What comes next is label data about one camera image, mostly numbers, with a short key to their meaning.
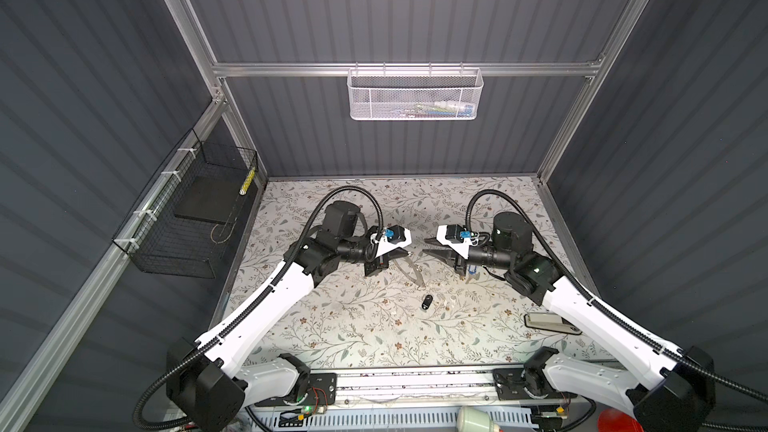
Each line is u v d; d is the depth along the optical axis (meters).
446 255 0.62
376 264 0.61
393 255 0.69
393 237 0.57
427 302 0.88
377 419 0.71
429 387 0.75
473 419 0.63
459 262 0.61
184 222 0.73
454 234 0.55
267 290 0.46
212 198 0.78
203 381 0.37
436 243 0.58
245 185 0.81
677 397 0.37
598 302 0.47
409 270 0.96
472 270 0.65
